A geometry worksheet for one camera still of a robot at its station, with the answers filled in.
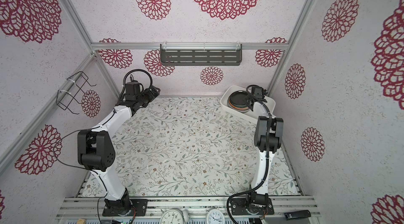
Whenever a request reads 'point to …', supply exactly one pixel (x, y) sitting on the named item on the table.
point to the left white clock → (172, 216)
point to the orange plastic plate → (237, 108)
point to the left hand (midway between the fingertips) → (155, 95)
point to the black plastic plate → (237, 98)
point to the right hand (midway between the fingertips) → (249, 96)
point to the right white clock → (215, 216)
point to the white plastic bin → (249, 115)
